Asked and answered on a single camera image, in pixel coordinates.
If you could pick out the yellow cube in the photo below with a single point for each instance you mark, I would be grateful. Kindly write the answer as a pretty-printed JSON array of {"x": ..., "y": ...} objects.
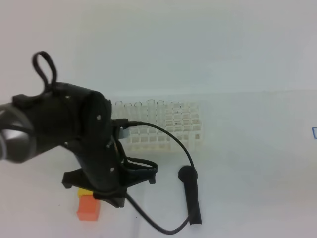
[{"x": 83, "y": 192}]

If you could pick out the orange cube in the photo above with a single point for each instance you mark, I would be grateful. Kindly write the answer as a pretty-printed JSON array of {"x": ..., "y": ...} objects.
[{"x": 89, "y": 208}]

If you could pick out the white plastic test tube rack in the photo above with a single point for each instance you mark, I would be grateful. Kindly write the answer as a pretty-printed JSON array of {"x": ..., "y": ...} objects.
[{"x": 182, "y": 119}]

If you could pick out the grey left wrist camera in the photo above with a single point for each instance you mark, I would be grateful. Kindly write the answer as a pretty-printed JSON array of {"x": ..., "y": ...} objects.
[{"x": 122, "y": 132}]

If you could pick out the black plastic scoop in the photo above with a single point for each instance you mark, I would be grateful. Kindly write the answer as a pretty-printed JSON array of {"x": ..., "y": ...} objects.
[{"x": 188, "y": 175}]

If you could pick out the blue marked label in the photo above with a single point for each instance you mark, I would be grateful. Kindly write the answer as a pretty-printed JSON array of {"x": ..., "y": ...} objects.
[{"x": 314, "y": 131}]

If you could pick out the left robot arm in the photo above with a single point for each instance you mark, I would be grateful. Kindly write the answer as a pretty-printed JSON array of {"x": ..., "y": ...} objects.
[{"x": 78, "y": 119}]

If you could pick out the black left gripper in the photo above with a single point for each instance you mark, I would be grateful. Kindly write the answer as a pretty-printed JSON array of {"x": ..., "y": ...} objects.
[{"x": 95, "y": 152}]

